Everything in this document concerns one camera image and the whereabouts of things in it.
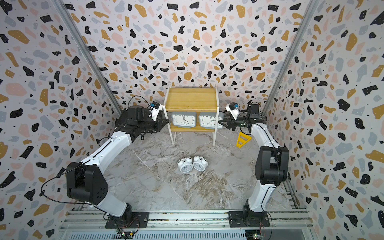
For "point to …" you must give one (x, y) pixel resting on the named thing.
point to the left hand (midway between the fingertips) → (167, 119)
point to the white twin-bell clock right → (200, 163)
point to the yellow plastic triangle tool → (243, 139)
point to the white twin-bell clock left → (185, 164)
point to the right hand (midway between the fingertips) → (221, 119)
